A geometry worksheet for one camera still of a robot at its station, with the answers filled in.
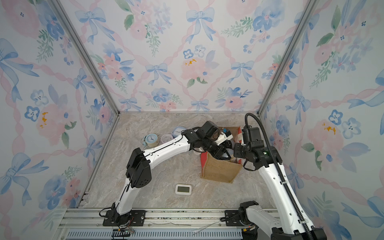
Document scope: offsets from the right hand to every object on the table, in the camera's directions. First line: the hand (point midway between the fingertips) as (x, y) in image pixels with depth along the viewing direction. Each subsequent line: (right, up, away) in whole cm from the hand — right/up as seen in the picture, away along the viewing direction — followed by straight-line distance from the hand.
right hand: (241, 147), depth 74 cm
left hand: (-5, -4, +2) cm, 7 cm away
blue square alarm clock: (-35, +8, +32) cm, 48 cm away
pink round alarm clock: (-42, +3, +28) cm, 51 cm away
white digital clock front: (-29, -23, +7) cm, 38 cm away
